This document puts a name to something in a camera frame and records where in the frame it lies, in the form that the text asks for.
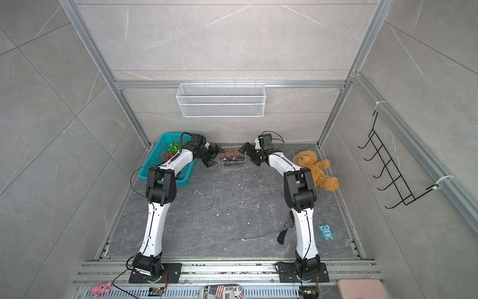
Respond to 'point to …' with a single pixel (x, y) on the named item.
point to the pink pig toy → (99, 289)
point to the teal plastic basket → (183, 179)
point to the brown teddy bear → (309, 159)
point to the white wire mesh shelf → (221, 100)
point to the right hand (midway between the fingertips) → (245, 153)
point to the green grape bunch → (173, 147)
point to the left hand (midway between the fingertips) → (224, 152)
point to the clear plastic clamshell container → (232, 157)
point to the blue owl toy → (327, 232)
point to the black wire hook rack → (407, 196)
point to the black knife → (281, 237)
